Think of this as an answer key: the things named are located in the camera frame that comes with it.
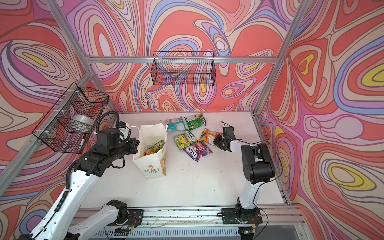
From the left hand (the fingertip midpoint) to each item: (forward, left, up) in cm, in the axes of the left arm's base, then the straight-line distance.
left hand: (141, 141), depth 72 cm
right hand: (+15, -41, -25) cm, 50 cm away
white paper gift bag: (-7, -6, 0) cm, 9 cm away
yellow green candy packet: (+16, -19, -22) cm, 33 cm away
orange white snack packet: (+19, -36, -22) cm, 47 cm away
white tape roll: (+6, +28, +7) cm, 29 cm away
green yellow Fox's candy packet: (+8, -1, -20) cm, 22 cm away
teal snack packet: (+32, -12, -24) cm, 41 cm away
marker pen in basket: (-1, +29, -1) cm, 29 cm away
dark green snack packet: (+33, -27, -22) cm, 48 cm away
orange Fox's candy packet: (+2, +1, -14) cm, 15 cm away
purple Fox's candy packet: (+8, -28, -22) cm, 36 cm away
